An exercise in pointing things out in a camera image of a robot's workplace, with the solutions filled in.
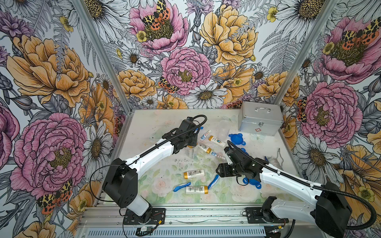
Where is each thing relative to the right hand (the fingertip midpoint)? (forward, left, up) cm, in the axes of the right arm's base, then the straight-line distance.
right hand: (222, 174), depth 81 cm
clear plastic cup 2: (+39, -8, -9) cm, 41 cm away
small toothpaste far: (+30, +7, -6) cm, 32 cm away
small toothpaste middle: (+15, +2, -6) cm, 16 cm away
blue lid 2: (-4, -20, -6) cm, 21 cm away
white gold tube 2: (+3, +15, -5) cm, 16 cm away
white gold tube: (-6, +11, -5) cm, 13 cm away
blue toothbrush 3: (-3, +21, -6) cm, 22 cm away
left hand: (+17, +16, +8) cm, 25 cm away
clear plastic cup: (+14, +17, -1) cm, 22 cm away
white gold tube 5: (+24, -1, -4) cm, 25 cm away
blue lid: (+28, -16, -9) cm, 34 cm away
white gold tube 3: (+14, +17, +7) cm, 23 cm away
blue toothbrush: (+37, +9, -5) cm, 39 cm away
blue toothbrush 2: (-2, +5, -7) cm, 9 cm away
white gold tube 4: (+19, +8, -4) cm, 21 cm away
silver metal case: (+34, -29, +6) cm, 45 cm away
